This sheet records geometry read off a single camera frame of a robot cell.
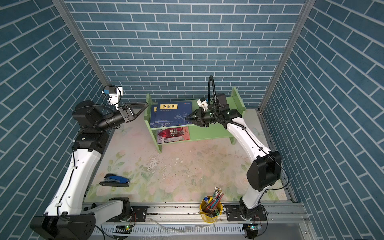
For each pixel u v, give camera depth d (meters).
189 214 0.75
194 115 0.69
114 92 0.55
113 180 0.83
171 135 0.90
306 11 0.72
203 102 0.74
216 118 0.59
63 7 0.70
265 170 0.45
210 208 0.68
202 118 0.68
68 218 0.36
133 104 0.54
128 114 0.52
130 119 0.52
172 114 0.76
